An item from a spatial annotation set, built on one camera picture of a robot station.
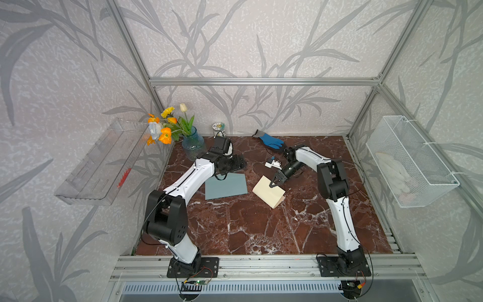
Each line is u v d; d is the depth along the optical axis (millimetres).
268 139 1187
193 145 1003
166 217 446
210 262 750
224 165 723
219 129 1145
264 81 1008
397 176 763
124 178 642
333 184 632
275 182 930
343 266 655
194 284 705
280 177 872
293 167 883
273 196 910
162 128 770
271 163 918
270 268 757
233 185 992
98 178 639
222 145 694
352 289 720
